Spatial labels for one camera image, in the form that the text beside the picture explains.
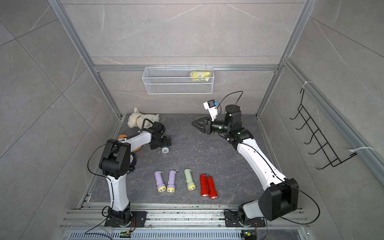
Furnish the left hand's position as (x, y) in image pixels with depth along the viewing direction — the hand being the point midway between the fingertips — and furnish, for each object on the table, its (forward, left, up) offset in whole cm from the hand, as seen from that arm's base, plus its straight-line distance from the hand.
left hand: (166, 142), depth 101 cm
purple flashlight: (-30, 0, +1) cm, 30 cm away
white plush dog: (+17, +23, +6) cm, 29 cm away
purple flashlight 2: (-28, -5, 0) cm, 29 cm away
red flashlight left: (-33, -24, 0) cm, 41 cm away
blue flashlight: (-6, 0, 0) cm, 6 cm away
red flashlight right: (-35, -29, 0) cm, 45 cm away
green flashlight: (-30, -17, +1) cm, 34 cm away
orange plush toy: (+7, +33, -2) cm, 34 cm away
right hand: (-12, -20, +32) cm, 40 cm away
